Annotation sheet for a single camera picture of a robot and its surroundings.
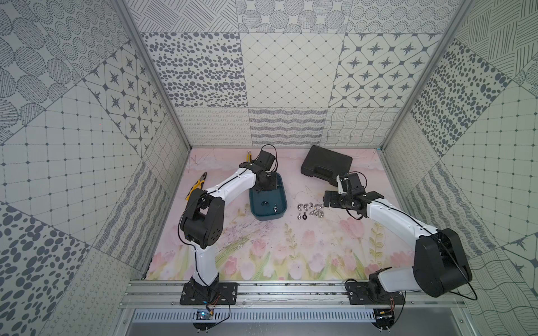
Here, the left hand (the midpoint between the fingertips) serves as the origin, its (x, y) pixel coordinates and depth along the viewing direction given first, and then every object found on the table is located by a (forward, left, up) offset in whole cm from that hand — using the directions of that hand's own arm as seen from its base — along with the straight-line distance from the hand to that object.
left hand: (273, 182), depth 94 cm
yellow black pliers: (+4, +39, -9) cm, 40 cm away
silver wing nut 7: (-7, -22, -9) cm, 25 cm away
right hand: (-8, -27, -3) cm, 29 cm away
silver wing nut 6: (-9, -18, -11) cm, 23 cm away
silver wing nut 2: (-5, -19, -11) cm, 22 cm away
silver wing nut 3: (-7, -12, -9) cm, 17 cm away
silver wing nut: (-6, -20, -11) cm, 24 cm away
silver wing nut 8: (-10, -22, -11) cm, 26 cm away
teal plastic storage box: (-6, +2, -9) cm, 11 cm away
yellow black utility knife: (+26, +16, -9) cm, 31 cm away
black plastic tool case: (+16, -27, -5) cm, 32 cm away
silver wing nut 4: (-7, -15, -10) cm, 19 cm away
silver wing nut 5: (-12, -12, -10) cm, 19 cm away
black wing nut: (-11, -15, -10) cm, 21 cm away
